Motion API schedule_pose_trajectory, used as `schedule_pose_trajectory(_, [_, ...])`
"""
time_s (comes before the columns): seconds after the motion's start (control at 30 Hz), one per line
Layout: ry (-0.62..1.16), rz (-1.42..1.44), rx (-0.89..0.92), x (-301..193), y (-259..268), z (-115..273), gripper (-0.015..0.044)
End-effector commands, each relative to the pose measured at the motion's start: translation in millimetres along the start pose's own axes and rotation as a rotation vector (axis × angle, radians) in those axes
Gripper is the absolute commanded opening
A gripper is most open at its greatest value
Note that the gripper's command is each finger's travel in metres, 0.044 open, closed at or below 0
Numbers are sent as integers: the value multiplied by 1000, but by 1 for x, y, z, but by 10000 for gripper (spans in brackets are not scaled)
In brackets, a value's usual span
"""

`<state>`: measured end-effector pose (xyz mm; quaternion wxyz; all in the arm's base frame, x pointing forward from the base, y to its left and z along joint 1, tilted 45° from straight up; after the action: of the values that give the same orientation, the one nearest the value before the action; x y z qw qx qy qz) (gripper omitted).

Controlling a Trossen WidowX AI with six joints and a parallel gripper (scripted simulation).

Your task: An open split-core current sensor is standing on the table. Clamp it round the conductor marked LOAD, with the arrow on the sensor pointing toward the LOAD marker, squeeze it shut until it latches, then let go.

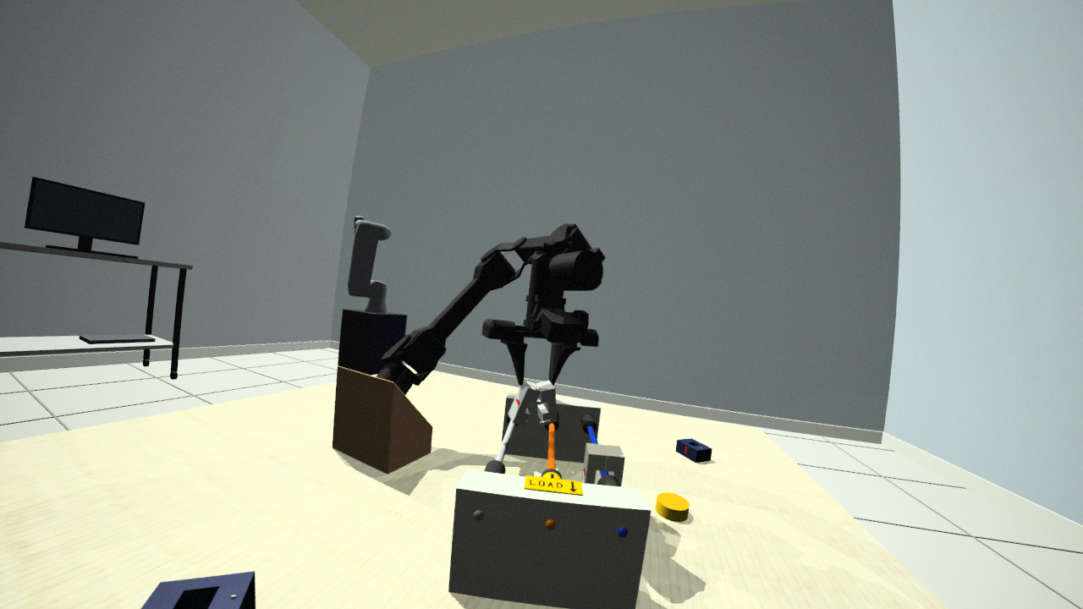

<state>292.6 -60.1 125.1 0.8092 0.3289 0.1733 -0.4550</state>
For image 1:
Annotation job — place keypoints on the yellow cylinder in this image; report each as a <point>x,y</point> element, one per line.
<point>672,507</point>

